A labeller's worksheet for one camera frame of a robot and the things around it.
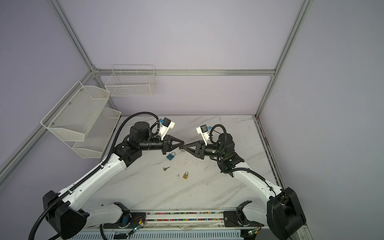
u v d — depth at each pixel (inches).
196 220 29.5
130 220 28.3
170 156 37.8
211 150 25.0
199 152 24.7
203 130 25.1
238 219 26.2
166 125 23.7
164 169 36.1
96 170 17.9
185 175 34.8
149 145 23.2
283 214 15.8
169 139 23.9
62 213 14.6
